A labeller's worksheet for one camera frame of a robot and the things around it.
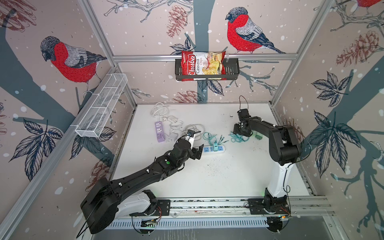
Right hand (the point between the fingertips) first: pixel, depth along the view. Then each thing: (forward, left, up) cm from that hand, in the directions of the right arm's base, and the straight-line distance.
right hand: (237, 133), depth 102 cm
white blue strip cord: (+2, +27, +2) cm, 27 cm away
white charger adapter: (+10, +47, +3) cm, 48 cm away
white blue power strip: (-14, +20, +2) cm, 25 cm away
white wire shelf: (-16, +78, +33) cm, 86 cm away
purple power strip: (-2, +55, +4) cm, 55 cm away
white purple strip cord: (+12, +56, +10) cm, 58 cm away
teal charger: (-15, +16, +7) cm, 24 cm away
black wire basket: (+25, +5, +33) cm, 42 cm away
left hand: (-19, +28, +17) cm, 37 cm away
